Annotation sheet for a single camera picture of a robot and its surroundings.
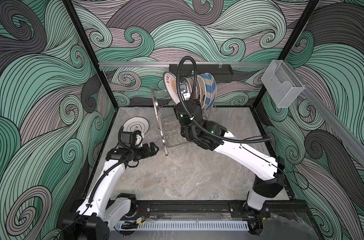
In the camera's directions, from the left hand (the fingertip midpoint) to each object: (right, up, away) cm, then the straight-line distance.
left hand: (152, 149), depth 79 cm
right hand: (+19, +25, -18) cm, 36 cm away
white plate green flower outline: (-17, +13, +29) cm, 36 cm away
